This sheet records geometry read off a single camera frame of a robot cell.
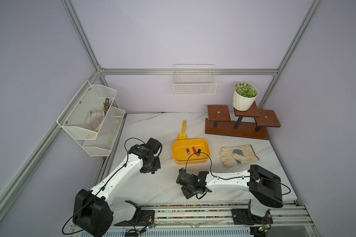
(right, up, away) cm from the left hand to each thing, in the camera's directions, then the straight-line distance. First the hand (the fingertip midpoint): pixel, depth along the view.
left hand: (153, 170), depth 80 cm
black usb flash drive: (+27, +6, +19) cm, 33 cm away
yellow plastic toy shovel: (+16, +17, +28) cm, 37 cm away
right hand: (+19, -14, +3) cm, 24 cm away
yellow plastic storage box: (+15, +9, +22) cm, 28 cm away
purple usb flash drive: (+20, +7, +19) cm, 28 cm away
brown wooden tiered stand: (+68, +27, +36) cm, 81 cm away
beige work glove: (+52, +5, +16) cm, 55 cm away
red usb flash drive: (+24, +8, +19) cm, 32 cm away
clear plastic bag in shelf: (-32, +28, -2) cm, 43 cm away
